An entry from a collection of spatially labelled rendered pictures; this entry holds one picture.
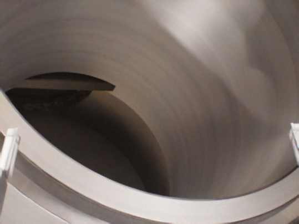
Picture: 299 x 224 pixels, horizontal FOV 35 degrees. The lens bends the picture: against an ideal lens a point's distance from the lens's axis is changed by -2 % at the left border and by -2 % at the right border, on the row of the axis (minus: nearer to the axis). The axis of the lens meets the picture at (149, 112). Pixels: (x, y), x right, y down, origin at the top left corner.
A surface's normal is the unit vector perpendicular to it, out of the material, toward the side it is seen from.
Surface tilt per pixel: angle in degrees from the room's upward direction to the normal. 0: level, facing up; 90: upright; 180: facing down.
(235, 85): 81
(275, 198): 90
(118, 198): 90
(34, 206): 90
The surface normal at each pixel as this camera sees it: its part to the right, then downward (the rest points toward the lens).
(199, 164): -0.94, -0.24
